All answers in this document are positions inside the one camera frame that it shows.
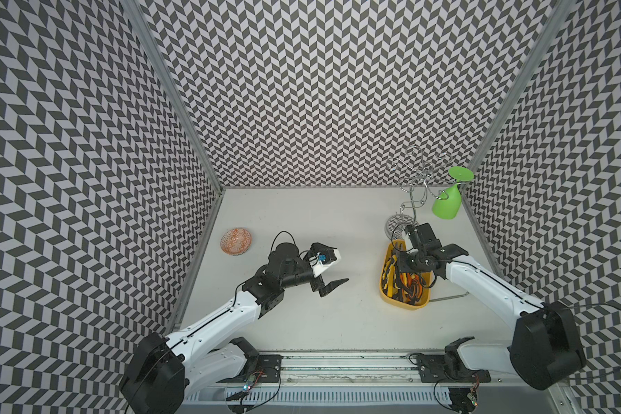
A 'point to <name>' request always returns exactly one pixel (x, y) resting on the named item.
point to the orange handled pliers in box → (411, 285)
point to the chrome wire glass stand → (415, 172)
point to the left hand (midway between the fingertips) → (338, 264)
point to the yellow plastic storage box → (400, 300)
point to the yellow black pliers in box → (389, 279)
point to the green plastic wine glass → (448, 209)
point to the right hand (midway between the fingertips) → (401, 266)
